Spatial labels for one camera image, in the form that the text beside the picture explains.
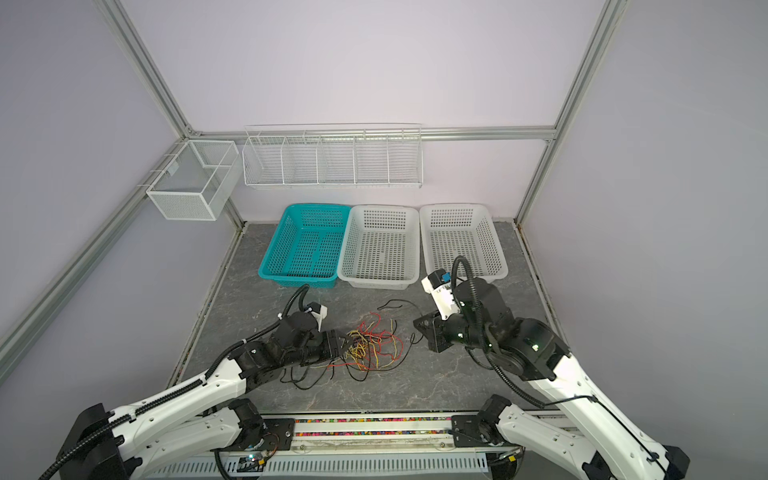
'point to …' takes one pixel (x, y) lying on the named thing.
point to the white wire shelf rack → (333, 155)
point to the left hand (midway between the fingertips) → (347, 348)
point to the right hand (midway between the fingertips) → (417, 323)
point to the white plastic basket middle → (380, 247)
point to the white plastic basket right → (450, 230)
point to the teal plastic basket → (306, 247)
